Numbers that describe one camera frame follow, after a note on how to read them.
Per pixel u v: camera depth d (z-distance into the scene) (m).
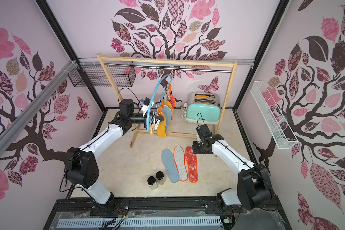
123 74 0.84
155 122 0.72
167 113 0.84
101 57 0.61
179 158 0.91
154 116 0.70
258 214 0.71
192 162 0.90
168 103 0.85
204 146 0.61
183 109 1.09
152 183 0.73
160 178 0.74
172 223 0.70
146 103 0.68
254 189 0.42
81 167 0.46
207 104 1.01
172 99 0.88
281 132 0.74
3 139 0.52
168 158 0.93
